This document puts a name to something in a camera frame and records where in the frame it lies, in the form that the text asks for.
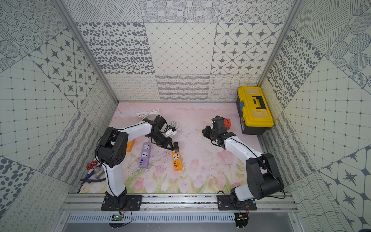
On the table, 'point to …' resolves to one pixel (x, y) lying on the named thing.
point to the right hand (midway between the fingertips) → (204, 132)
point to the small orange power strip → (177, 160)
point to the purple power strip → (145, 155)
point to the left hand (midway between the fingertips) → (173, 147)
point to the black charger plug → (176, 147)
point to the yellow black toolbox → (254, 111)
